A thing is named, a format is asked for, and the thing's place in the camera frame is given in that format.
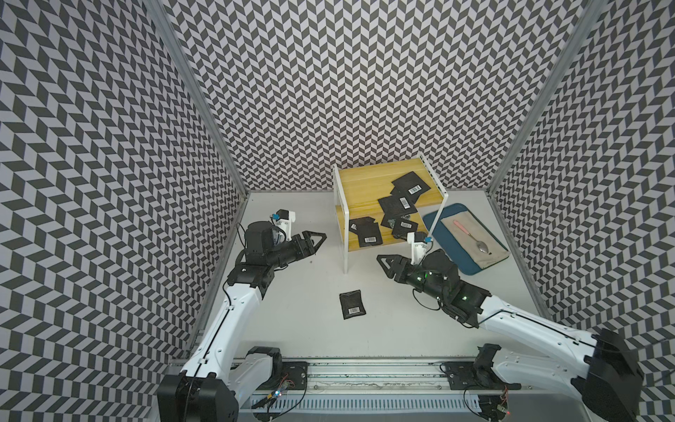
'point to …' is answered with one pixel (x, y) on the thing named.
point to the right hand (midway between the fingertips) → (381, 263)
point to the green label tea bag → (398, 193)
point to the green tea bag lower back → (392, 222)
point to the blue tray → (467, 262)
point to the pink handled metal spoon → (482, 247)
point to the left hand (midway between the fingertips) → (319, 241)
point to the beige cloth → (497, 251)
